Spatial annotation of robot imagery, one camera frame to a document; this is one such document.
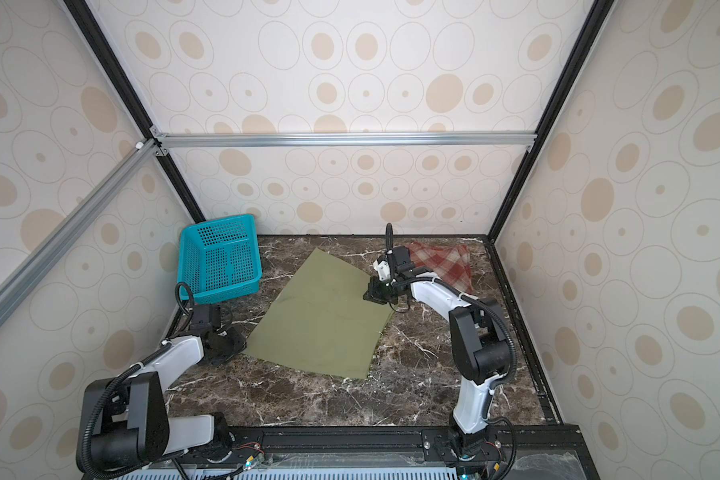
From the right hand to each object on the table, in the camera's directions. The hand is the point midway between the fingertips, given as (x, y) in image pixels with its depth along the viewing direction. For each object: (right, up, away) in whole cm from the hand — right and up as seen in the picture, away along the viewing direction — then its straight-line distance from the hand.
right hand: (365, 295), depth 92 cm
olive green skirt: (-14, -8, +5) cm, 17 cm away
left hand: (-35, -13, -2) cm, 37 cm away
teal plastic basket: (-55, +12, +21) cm, 60 cm away
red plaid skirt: (+31, +10, +16) cm, 36 cm away
